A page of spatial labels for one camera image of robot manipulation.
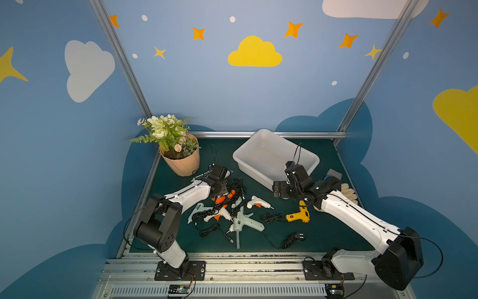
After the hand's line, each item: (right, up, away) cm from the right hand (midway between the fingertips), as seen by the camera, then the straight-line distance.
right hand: (284, 184), depth 83 cm
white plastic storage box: (-5, +13, +35) cm, 37 cm away
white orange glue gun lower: (-28, -14, +4) cm, 32 cm away
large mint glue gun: (-19, -16, +1) cm, 25 cm away
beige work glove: (+39, -6, +15) cm, 42 cm away
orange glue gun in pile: (-30, -8, +8) cm, 32 cm away
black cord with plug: (-34, -21, +1) cm, 40 cm away
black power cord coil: (+6, -23, -1) cm, 24 cm away
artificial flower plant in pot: (-51, +17, +10) cm, 55 cm away
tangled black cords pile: (-23, -9, +9) cm, 26 cm away
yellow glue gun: (+11, -15, +5) cm, 19 cm away
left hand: (-30, -2, +11) cm, 32 cm away
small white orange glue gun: (-11, -10, +9) cm, 17 cm away
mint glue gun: (-40, -12, +7) cm, 42 cm away
